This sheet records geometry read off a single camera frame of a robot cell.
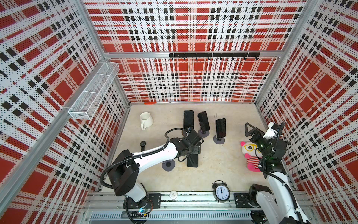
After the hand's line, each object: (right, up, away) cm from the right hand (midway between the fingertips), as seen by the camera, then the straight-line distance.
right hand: (251, 125), depth 77 cm
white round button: (-44, -38, -2) cm, 58 cm away
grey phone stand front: (-48, -26, +9) cm, 55 cm away
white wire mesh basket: (-105, +12, +16) cm, 107 cm away
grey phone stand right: (-13, -12, +21) cm, 27 cm away
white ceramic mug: (-66, +2, +25) cm, 71 cm away
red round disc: (-69, +18, +51) cm, 87 cm away
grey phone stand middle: (-23, -8, +25) cm, 35 cm away
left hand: (-31, -14, +7) cm, 34 cm away
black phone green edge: (-35, +3, +17) cm, 39 cm away
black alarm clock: (-17, -36, -2) cm, 40 cm away
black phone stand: (-14, -2, +12) cm, 19 cm away
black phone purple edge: (-25, +1, +17) cm, 30 cm away
